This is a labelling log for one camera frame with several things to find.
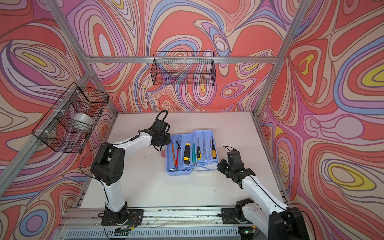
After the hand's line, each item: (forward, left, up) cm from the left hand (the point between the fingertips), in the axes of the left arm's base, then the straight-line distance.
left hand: (171, 139), depth 97 cm
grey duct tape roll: (-5, +41, +27) cm, 49 cm away
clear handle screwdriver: (-13, -24, +6) cm, 28 cm away
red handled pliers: (-18, -4, -5) cm, 19 cm away
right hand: (-19, -30, -2) cm, 36 cm away
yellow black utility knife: (-11, -11, +2) cm, 16 cm away
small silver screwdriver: (-13, -21, +6) cm, 25 cm away
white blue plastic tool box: (-21, -10, +1) cm, 24 cm away
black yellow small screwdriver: (-13, -18, +6) cm, 23 cm away
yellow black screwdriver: (-15, -26, +6) cm, 31 cm away
